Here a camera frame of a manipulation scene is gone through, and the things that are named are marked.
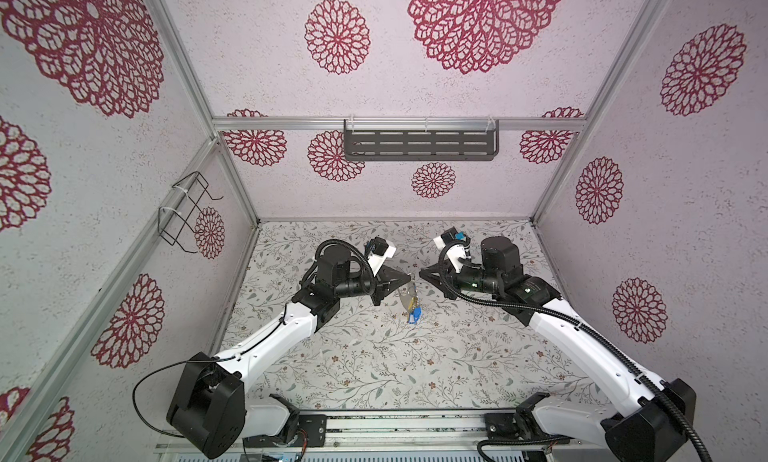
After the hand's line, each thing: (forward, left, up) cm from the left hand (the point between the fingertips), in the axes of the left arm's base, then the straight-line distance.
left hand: (406, 281), depth 73 cm
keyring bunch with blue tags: (-4, -1, -3) cm, 5 cm away
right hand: (+1, -4, +4) cm, 6 cm away
